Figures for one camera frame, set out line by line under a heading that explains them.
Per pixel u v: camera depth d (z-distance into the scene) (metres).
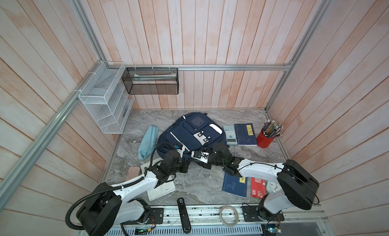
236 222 0.71
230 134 1.04
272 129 0.92
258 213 0.66
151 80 0.90
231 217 0.74
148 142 0.97
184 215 0.73
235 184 0.83
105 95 0.69
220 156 0.65
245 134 1.04
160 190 0.80
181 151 0.77
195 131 1.01
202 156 0.69
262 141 0.94
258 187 0.84
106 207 0.41
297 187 0.44
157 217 0.73
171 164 0.65
